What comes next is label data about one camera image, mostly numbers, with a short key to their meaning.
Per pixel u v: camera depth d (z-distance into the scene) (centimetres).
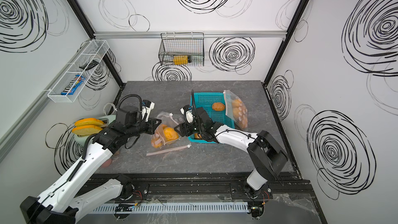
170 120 78
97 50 93
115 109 105
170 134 79
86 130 73
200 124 65
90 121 75
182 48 99
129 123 56
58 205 38
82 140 77
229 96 99
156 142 82
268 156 44
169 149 86
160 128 77
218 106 101
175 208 96
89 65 77
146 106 66
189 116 75
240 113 91
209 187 77
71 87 67
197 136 87
